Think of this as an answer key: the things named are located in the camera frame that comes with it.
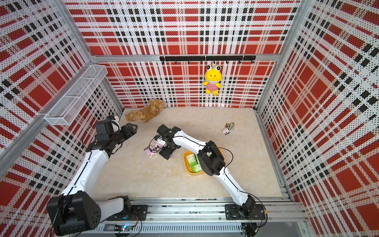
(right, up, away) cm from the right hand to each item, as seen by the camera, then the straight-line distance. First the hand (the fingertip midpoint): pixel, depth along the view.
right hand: (172, 149), depth 94 cm
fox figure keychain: (+41, +15, +14) cm, 46 cm away
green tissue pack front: (+16, -9, -8) cm, 20 cm away
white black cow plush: (+38, +12, +10) cm, 41 cm away
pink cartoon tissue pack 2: (-10, +2, +2) cm, 10 cm away
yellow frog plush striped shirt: (+27, +47, -3) cm, 54 cm away
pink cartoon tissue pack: (-14, -1, -1) cm, 14 cm away
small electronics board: (-18, -33, -25) cm, 45 cm away
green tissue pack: (+13, -5, -4) cm, 15 cm away
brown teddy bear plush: (-16, +27, +11) cm, 33 cm away
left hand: (-19, +14, -11) cm, 26 cm away
